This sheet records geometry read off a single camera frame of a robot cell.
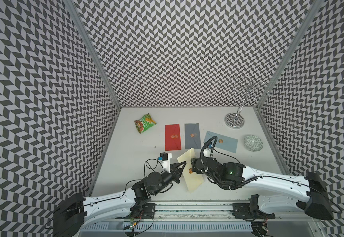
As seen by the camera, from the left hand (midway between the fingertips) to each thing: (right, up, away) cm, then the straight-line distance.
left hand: (186, 165), depth 72 cm
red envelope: (-8, +10, +30) cm, 32 cm away
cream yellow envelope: (+3, -8, +2) cm, 9 cm away
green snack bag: (-28, +20, +33) cm, 48 cm away
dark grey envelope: (+6, +11, +30) cm, 32 cm away
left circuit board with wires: (-24, -25, -5) cm, 35 cm away
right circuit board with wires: (+35, -29, -3) cm, 45 cm away
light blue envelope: (+26, +7, +27) cm, 38 cm away
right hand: (+6, 0, +3) cm, 7 cm away
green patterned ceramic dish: (+45, +7, +24) cm, 52 cm away
